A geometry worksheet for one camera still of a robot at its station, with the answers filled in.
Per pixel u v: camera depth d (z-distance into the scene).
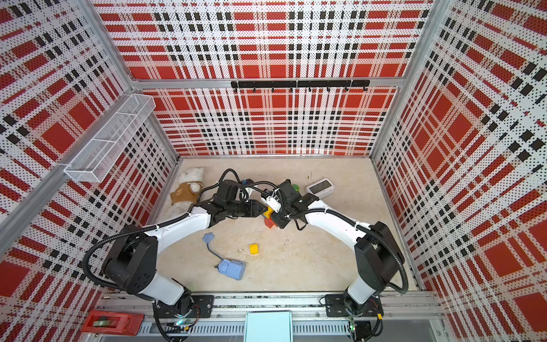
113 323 0.66
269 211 0.84
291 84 0.88
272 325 0.68
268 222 0.98
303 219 0.59
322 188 1.01
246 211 0.77
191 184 0.94
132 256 0.49
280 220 0.74
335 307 0.72
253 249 0.86
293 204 0.62
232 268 0.78
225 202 0.69
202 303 0.75
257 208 0.80
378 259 0.44
